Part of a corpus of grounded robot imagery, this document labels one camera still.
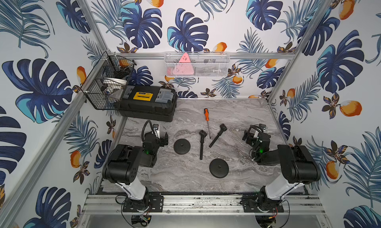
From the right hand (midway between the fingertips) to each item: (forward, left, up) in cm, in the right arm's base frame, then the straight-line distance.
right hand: (254, 131), depth 96 cm
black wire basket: (+11, +89, +28) cm, 93 cm away
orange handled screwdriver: (+16, +29, -3) cm, 34 cm away
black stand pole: (-1, +33, -3) cm, 33 cm away
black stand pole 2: (+6, +19, -4) cm, 20 cm away
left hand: (-2, +62, +3) cm, 62 cm away
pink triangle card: (+25, +45, +32) cm, 61 cm away
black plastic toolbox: (+14, +69, +12) cm, 71 cm away
